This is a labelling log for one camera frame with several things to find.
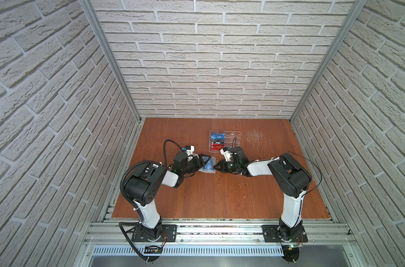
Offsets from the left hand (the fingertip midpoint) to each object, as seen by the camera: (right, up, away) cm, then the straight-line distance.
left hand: (212, 158), depth 90 cm
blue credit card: (+4, +12, +11) cm, 17 cm away
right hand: (+2, -6, +5) cm, 8 cm away
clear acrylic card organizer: (+5, +10, +11) cm, 15 cm away
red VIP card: (+3, +6, +11) cm, 13 cm away
